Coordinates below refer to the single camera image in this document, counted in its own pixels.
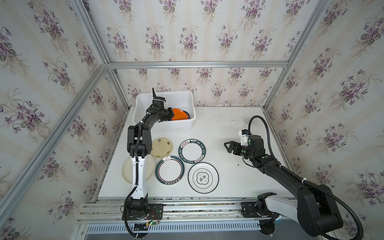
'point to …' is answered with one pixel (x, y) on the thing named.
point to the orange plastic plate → (179, 114)
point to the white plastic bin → (175, 99)
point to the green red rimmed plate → (170, 170)
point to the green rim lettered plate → (192, 151)
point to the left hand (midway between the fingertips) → (173, 114)
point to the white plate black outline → (203, 177)
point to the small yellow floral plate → (161, 147)
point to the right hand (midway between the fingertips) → (233, 144)
